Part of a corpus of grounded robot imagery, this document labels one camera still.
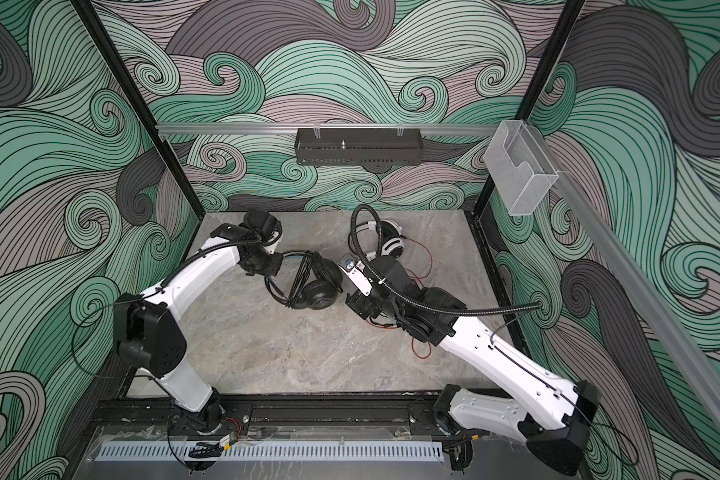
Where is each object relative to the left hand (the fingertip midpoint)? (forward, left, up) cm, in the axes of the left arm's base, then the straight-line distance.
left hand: (273, 265), depth 86 cm
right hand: (-12, -26, +12) cm, 31 cm away
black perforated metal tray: (+35, -25, +18) cm, 47 cm away
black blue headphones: (-9, -14, +4) cm, 17 cm away
